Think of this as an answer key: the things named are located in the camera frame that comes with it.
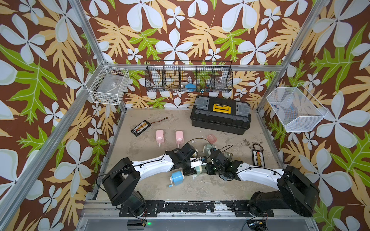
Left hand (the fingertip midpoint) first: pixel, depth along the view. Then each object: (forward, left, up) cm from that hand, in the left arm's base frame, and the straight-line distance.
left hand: (195, 164), depth 85 cm
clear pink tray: (+21, -13, -4) cm, 25 cm away
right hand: (-1, -5, -3) cm, 6 cm away
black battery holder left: (+30, +40, -4) cm, 50 cm away
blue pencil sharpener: (-9, +11, +2) cm, 14 cm away
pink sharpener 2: (+18, +23, +3) cm, 30 cm away
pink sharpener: (+19, +10, +1) cm, 21 cm away
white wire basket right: (+24, -59, +23) cm, 67 cm away
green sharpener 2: (-4, -2, +3) cm, 5 cm away
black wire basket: (+54, +4, +24) cm, 59 cm away
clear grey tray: (+9, -23, -5) cm, 25 cm away
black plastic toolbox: (+29, -19, +12) cm, 37 cm away
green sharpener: (+11, -8, +1) cm, 13 cm away
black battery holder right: (+6, -41, -3) cm, 41 cm away
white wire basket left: (+38, +53, +29) cm, 72 cm away
